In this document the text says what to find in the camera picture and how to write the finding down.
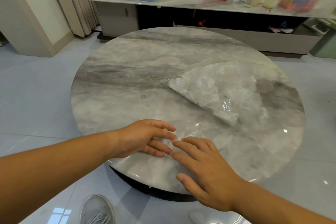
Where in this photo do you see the grey sneaker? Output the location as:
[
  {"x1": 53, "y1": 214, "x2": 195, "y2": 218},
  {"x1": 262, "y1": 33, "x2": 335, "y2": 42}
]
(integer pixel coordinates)
[{"x1": 80, "y1": 194, "x2": 116, "y2": 224}]

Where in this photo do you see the person's right hand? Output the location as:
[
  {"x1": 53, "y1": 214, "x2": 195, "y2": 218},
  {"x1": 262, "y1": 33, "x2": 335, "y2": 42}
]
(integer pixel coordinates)
[{"x1": 169, "y1": 136, "x2": 245, "y2": 212}]

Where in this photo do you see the long grey low cabinet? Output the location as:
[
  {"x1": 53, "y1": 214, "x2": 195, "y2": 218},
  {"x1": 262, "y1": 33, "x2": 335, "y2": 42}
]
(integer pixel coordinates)
[{"x1": 87, "y1": 0, "x2": 336, "y2": 58}]

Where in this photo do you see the person's left hand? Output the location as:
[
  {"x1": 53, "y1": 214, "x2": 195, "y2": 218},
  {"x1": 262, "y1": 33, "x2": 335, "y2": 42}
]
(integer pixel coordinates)
[{"x1": 107, "y1": 119, "x2": 177, "y2": 159}]

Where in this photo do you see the clear bag of caps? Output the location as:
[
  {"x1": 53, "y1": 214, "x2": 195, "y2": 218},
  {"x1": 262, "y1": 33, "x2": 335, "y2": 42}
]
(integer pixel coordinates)
[{"x1": 168, "y1": 64, "x2": 268, "y2": 126}]

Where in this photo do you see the beige curtain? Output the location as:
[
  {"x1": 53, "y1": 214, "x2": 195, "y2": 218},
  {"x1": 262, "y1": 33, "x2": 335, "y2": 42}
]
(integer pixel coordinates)
[{"x1": 44, "y1": 0, "x2": 100, "y2": 37}]

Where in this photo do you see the green storage bin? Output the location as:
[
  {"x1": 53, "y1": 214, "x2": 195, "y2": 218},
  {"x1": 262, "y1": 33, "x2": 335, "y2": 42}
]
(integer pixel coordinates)
[{"x1": 311, "y1": 17, "x2": 336, "y2": 58}]

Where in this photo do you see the clear plastic bag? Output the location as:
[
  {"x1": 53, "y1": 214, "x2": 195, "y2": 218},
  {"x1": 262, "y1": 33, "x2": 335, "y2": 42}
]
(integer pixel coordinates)
[{"x1": 160, "y1": 61, "x2": 295, "y2": 127}]

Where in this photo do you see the pile of clear plastic caps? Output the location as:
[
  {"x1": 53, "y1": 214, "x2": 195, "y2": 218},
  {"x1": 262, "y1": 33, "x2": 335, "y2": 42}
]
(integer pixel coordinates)
[{"x1": 155, "y1": 129, "x2": 187, "y2": 154}]

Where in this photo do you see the black table base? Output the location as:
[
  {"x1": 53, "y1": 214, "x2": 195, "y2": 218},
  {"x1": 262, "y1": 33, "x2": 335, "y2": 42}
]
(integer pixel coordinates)
[{"x1": 110, "y1": 166, "x2": 197, "y2": 202}]

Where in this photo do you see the person's left forearm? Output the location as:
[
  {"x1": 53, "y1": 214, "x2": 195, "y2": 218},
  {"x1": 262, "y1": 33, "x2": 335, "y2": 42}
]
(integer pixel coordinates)
[{"x1": 0, "y1": 129, "x2": 124, "y2": 224}]

